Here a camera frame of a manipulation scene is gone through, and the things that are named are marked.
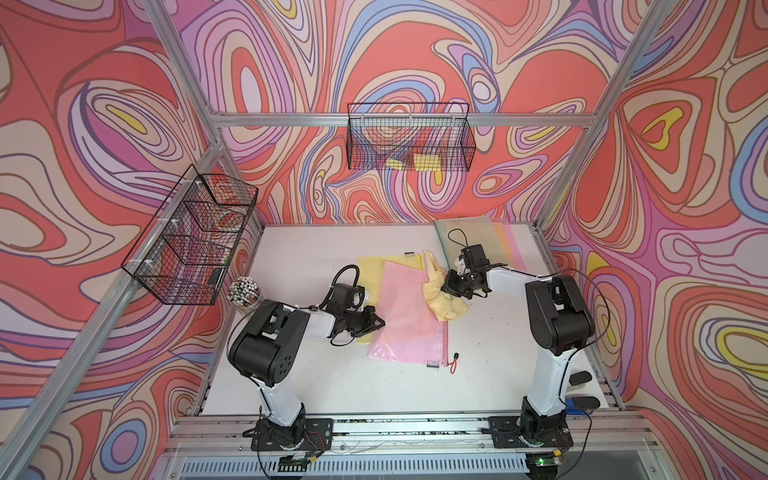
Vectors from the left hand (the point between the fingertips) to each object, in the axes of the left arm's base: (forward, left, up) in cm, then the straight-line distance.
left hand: (387, 325), depth 92 cm
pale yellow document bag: (+18, +6, +2) cm, 19 cm away
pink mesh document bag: (+30, -48, 0) cm, 57 cm away
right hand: (+12, -19, -1) cm, 22 cm away
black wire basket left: (+5, +51, +28) cm, 59 cm away
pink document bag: (-1, -8, -3) cm, 9 cm away
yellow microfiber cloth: (+5, -18, +2) cm, 19 cm away
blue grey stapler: (-24, -47, +1) cm, 53 cm away
